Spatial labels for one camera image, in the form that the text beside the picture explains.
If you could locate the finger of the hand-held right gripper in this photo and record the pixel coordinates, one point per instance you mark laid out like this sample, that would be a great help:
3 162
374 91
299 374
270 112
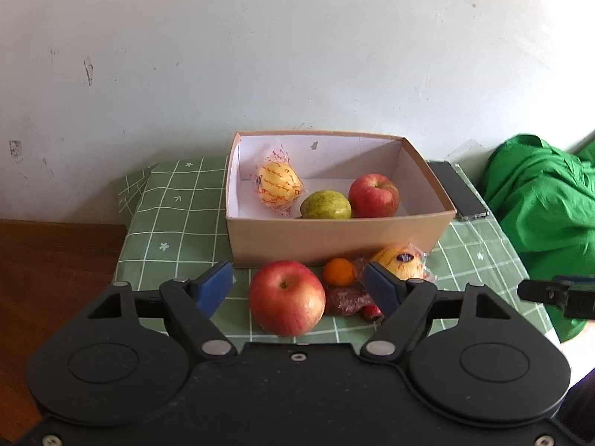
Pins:
534 290
574 279

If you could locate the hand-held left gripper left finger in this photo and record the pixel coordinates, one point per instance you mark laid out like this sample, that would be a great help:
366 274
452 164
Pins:
214 288

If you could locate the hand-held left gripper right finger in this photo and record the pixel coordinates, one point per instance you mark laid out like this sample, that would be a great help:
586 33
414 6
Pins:
379 288

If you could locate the small red jujube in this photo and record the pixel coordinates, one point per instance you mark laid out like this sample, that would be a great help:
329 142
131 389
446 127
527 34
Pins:
372 312

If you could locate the dark brown date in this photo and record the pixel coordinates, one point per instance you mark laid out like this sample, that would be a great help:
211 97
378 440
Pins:
346 299

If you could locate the plastic-wrapped yellow apple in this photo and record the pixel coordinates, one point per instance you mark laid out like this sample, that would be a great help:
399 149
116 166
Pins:
404 262
279 188

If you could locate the small orange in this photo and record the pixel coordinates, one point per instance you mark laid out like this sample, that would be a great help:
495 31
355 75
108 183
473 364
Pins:
339 272

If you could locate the cardboard box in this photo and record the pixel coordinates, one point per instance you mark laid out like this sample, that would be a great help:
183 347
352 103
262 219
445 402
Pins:
325 241

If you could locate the red apple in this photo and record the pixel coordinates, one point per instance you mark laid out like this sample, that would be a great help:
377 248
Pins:
287 297
374 195

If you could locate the green pear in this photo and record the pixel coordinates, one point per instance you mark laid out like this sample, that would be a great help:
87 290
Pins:
325 205

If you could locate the green checkered tablecloth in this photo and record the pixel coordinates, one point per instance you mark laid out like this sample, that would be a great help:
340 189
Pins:
176 241

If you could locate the green cloth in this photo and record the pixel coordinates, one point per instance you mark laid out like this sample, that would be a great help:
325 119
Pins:
539 223

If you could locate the black smartphone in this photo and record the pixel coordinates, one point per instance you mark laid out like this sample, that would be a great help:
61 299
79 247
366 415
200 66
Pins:
458 190

